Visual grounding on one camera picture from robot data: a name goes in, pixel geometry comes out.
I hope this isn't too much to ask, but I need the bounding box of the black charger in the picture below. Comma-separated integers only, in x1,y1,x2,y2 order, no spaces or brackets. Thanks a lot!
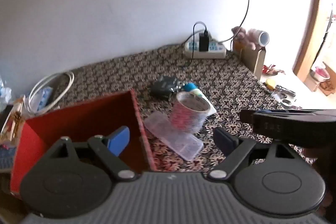
199,33,210,52

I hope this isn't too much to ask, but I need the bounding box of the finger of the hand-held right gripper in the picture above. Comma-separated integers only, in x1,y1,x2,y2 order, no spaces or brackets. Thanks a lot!
239,108,336,124

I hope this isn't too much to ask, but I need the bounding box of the patterned tape roll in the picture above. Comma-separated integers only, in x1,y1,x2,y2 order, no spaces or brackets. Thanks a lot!
168,91,212,135

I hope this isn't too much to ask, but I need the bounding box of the printed paper packet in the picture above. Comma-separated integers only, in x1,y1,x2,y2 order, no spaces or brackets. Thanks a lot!
0,97,26,146

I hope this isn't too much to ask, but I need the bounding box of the white coiled cable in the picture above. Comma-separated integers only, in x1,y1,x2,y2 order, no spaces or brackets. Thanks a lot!
28,72,75,115

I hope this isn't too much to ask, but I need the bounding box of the tan cardboard box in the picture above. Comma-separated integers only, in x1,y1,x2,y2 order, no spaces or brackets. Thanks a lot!
240,46,266,80

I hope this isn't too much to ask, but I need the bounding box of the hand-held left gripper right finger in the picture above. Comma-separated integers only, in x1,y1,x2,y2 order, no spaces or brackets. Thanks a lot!
209,127,302,180

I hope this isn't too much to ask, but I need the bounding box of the white power strip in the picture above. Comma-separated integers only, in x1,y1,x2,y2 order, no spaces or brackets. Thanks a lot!
183,39,227,60

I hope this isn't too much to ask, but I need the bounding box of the black charger cable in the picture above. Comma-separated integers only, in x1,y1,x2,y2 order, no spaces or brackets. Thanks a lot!
181,21,208,69

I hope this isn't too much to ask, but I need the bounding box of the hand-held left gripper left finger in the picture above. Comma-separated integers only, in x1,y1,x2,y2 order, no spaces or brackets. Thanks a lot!
46,126,140,182

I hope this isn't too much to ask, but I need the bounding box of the clear plastic case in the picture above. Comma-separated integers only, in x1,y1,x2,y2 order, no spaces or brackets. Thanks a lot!
144,112,204,161

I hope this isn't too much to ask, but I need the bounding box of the white cylinder container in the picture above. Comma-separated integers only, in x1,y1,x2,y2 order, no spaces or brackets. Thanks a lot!
257,30,270,47

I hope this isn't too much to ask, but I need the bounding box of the blue and white packet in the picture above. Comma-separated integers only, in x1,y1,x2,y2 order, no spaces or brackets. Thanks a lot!
37,86,53,111

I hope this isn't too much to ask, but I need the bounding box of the dark grey strapped device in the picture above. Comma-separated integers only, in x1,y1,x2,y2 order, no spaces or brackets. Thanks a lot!
150,76,184,100

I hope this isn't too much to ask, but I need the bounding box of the wooden door frame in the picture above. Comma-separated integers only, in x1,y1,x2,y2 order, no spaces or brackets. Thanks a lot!
293,0,332,77

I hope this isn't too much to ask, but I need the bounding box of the red crumpled wrapper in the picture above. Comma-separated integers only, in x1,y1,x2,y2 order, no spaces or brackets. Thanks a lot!
262,65,285,75

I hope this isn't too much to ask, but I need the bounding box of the red cardboard box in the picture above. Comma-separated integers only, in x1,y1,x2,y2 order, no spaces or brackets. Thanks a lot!
10,89,158,199

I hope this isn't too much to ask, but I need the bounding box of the pink plush toy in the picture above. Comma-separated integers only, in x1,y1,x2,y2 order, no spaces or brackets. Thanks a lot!
231,26,260,51

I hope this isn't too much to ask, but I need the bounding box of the white tube with blue cap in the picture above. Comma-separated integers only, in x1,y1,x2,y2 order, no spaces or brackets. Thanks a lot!
182,83,217,115

